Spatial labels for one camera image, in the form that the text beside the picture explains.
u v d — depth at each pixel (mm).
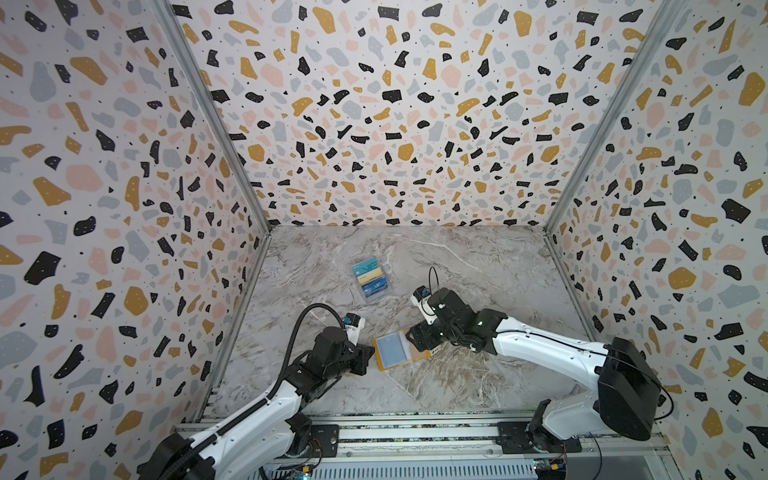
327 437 734
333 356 650
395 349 877
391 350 880
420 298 731
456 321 623
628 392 422
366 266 1017
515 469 714
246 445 470
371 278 1006
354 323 746
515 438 745
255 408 500
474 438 763
